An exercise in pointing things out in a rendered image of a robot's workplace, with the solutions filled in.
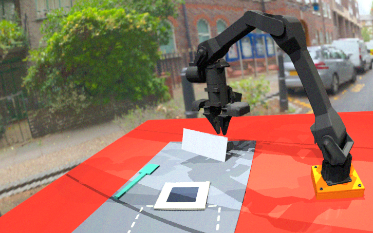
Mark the grey flat mat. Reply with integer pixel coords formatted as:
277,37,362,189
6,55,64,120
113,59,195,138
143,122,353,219
72,140,256,233

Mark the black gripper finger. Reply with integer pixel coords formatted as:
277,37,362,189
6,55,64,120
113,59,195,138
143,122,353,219
217,114,232,135
202,110,221,134

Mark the white square tile with dark centre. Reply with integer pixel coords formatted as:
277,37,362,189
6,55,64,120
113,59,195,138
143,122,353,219
154,182,210,210

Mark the teal small trowel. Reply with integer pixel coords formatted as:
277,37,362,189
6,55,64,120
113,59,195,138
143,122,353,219
114,164,160,200

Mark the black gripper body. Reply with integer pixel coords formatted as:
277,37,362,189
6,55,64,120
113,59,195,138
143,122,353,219
191,83,250,117

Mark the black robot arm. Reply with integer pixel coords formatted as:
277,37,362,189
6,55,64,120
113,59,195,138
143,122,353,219
185,10,354,186

